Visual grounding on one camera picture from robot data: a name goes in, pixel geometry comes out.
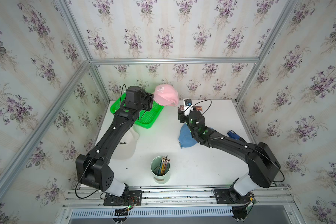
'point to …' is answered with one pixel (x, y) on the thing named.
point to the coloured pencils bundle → (164, 164)
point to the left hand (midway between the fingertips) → (156, 92)
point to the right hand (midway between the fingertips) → (184, 106)
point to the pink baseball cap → (165, 94)
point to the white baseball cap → (127, 147)
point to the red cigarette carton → (198, 108)
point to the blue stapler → (233, 135)
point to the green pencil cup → (155, 164)
